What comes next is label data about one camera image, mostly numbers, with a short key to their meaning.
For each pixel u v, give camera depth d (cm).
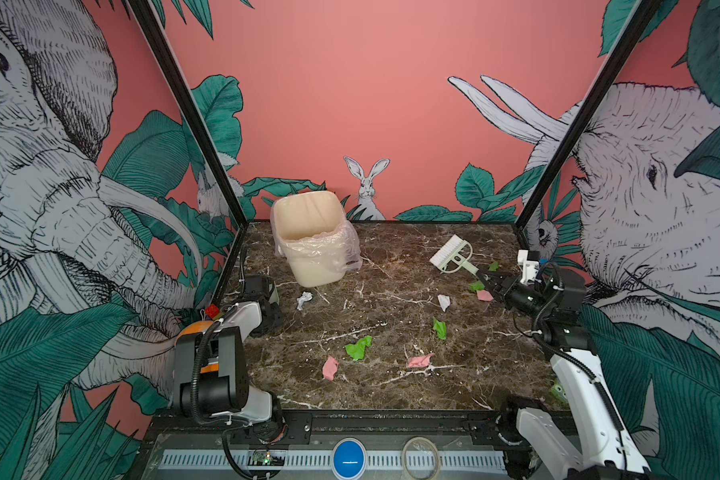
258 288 75
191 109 86
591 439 42
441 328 91
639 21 70
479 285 72
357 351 86
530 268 67
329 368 84
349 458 69
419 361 85
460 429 75
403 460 70
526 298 63
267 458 70
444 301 98
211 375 43
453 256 79
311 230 104
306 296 98
